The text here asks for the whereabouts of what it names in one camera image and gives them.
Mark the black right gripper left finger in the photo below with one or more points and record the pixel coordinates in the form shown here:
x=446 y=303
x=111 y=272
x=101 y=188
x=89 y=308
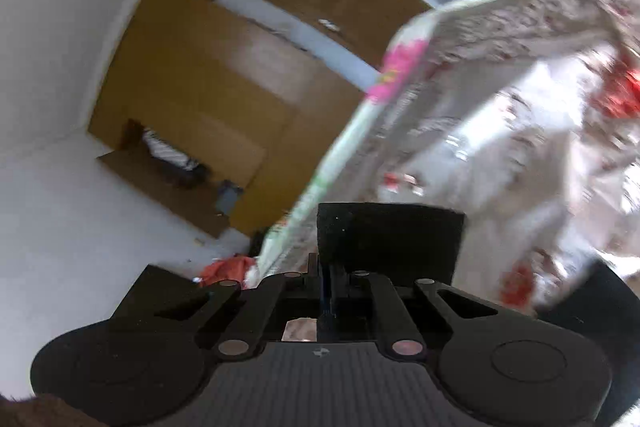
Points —
x=321 y=282

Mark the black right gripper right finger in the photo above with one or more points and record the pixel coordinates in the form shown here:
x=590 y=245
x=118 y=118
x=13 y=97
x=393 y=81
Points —
x=352 y=321

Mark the black pants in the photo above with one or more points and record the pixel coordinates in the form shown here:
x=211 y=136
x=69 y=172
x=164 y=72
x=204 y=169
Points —
x=403 y=242

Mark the red cloth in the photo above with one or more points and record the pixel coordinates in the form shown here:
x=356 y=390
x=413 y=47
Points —
x=233 y=269

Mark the wooden wardrobe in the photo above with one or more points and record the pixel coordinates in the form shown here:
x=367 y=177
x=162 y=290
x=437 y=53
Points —
x=222 y=121

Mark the floral bed cover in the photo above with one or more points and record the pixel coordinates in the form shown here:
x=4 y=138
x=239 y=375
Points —
x=521 y=114

